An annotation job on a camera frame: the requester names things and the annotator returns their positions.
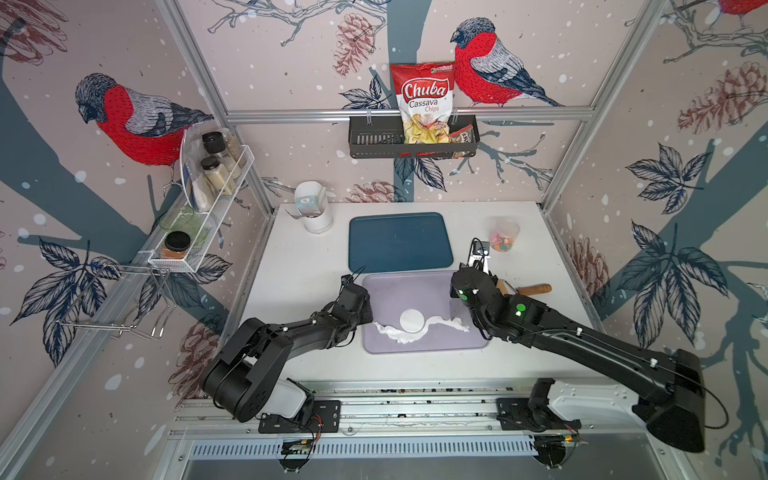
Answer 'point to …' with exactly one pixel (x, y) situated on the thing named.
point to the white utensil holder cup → (323, 222)
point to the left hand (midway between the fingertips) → (371, 301)
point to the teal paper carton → (309, 205)
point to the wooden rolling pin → (506, 289)
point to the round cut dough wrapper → (412, 320)
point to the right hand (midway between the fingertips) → (459, 265)
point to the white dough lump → (399, 336)
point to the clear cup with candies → (503, 234)
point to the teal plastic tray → (398, 241)
